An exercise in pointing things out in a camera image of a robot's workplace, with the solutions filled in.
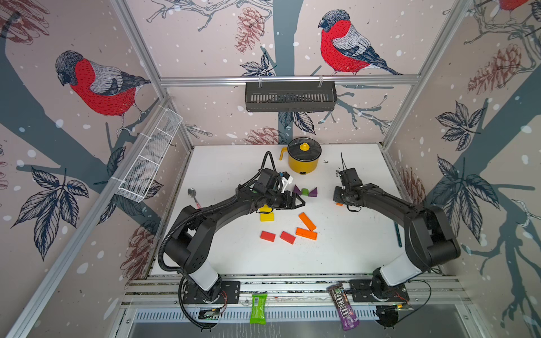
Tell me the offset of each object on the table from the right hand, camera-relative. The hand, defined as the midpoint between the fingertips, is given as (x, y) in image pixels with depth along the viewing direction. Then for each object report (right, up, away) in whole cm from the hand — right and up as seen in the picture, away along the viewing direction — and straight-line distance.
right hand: (337, 192), depth 95 cm
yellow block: (-32, -11, -2) cm, 34 cm away
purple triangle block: (-18, 0, +6) cm, 19 cm away
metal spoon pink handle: (-70, -1, +6) cm, 70 cm away
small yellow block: (-32, -3, -19) cm, 37 cm away
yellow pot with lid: (-15, +18, +9) cm, 25 cm away
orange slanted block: (-16, -16, -7) cm, 24 cm away
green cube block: (-14, 0, +6) cm, 15 cm away
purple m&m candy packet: (-4, -37, -26) cm, 46 cm away
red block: (-24, -18, -8) cm, 31 cm away
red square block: (-32, -18, -7) cm, 37 cm away
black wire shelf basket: (-21, +48, +9) cm, 53 cm away
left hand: (-18, -1, -13) cm, 22 cm away
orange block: (-15, -12, -2) cm, 19 cm away
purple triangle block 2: (-10, -1, +4) cm, 11 cm away
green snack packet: (-34, -35, -25) cm, 55 cm away
